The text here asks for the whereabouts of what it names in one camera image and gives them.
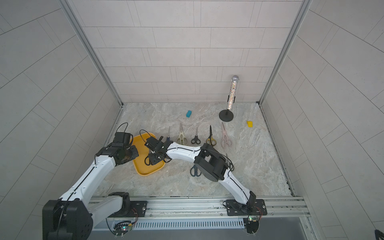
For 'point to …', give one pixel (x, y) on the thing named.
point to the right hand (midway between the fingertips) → (154, 158)
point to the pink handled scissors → (225, 140)
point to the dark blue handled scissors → (195, 171)
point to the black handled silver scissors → (148, 156)
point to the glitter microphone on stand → (227, 115)
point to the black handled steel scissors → (196, 139)
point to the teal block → (188, 114)
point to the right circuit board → (251, 223)
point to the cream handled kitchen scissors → (182, 139)
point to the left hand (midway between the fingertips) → (137, 151)
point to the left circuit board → (121, 228)
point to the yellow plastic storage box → (140, 167)
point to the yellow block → (250, 124)
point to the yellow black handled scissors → (210, 140)
